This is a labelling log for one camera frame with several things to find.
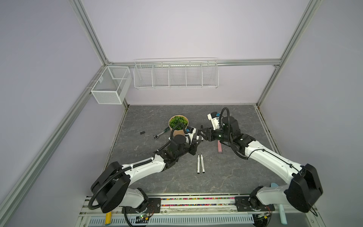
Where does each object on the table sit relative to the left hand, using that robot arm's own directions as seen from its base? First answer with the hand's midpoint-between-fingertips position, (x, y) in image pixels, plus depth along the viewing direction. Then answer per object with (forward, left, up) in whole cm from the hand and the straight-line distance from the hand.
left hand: (200, 142), depth 80 cm
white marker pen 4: (-7, -2, -15) cm, 17 cm away
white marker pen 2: (+1, +1, +3) cm, 3 cm away
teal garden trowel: (-36, -38, -14) cm, 54 cm away
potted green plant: (+14, +12, -7) cm, 20 cm away
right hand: (+3, 0, +5) cm, 6 cm away
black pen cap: (+20, +40, -17) cm, 48 cm away
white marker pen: (+23, -5, -18) cm, 30 cm away
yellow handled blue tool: (-31, +49, -14) cm, 60 cm away
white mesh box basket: (+47, +59, +7) cm, 76 cm away
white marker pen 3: (-7, +1, -15) cm, 17 cm away
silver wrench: (+15, +29, -14) cm, 36 cm away
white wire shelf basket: (+54, +12, +11) cm, 56 cm away
